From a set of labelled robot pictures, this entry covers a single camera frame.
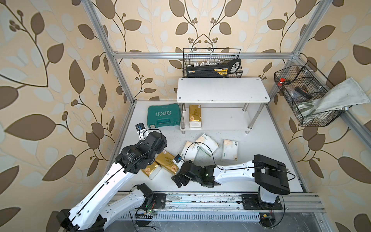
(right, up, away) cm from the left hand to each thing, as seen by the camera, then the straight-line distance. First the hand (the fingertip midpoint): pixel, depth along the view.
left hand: (155, 139), depth 70 cm
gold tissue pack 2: (-4, -18, +9) cm, 21 cm away
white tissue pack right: (+41, -10, +17) cm, 46 cm away
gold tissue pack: (+20, +11, +24) cm, 33 cm away
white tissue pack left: (+17, -11, +19) cm, 28 cm away
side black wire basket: (+83, +30, +15) cm, 90 cm away
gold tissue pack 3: (+2, -14, +13) cm, 19 cm away
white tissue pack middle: (+28, -6, +21) cm, 36 cm away
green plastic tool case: (-2, +12, +35) cm, 37 cm away
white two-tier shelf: (+47, +22, +48) cm, 71 cm away
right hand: (+10, -20, +10) cm, 24 cm away
